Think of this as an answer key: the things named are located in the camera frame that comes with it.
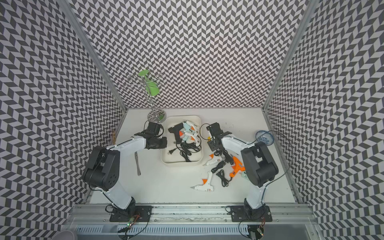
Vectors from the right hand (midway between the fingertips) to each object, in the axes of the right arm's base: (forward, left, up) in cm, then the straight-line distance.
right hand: (217, 144), depth 96 cm
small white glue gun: (-11, +4, 0) cm, 12 cm away
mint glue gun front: (-20, -14, -1) cm, 24 cm away
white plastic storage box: (-8, +26, -3) cm, 28 cm away
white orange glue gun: (-26, +8, -1) cm, 27 cm away
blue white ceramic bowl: (+6, -32, 0) cm, 33 cm away
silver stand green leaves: (+27, +42, +29) cm, 58 cm away
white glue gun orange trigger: (+6, +16, +1) cm, 17 cm away
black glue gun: (+11, +26, +1) cm, 28 cm away
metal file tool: (-16, +48, -1) cm, 50 cm away
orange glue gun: (-15, -11, -1) cm, 19 cm away
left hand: (-1, +34, +1) cm, 34 cm away
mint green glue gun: (+12, +18, +2) cm, 22 cm away
